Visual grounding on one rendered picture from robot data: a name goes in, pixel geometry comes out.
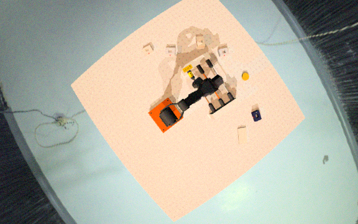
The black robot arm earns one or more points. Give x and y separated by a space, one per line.
206 87

